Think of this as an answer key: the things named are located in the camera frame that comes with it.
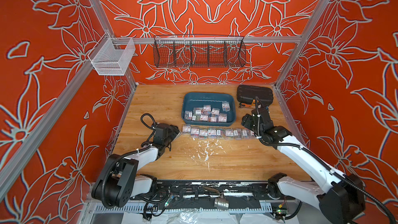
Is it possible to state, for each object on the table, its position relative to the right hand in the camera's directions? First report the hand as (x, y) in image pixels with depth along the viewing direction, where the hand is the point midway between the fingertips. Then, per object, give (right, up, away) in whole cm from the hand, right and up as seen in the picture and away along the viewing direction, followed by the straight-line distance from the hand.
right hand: (246, 118), depth 82 cm
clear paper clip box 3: (-23, -10, +8) cm, 27 cm away
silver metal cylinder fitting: (-16, -37, -15) cm, 43 cm away
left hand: (-40, -8, +10) cm, 42 cm away
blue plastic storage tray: (-19, +3, +19) cm, 27 cm away
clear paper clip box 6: (-8, -11, +8) cm, 16 cm away
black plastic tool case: (+7, +14, +22) cm, 28 cm away
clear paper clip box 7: (-3, -10, +8) cm, 13 cm away
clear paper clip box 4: (-18, -10, +8) cm, 22 cm away
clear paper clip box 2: (-28, -10, +10) cm, 32 cm away
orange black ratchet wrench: (+4, +6, +22) cm, 24 cm away
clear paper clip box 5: (-13, -10, +8) cm, 19 cm away
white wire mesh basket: (-80, +37, +12) cm, 89 cm away
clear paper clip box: (-34, -8, +10) cm, 36 cm away
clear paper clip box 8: (+2, -11, +8) cm, 13 cm away
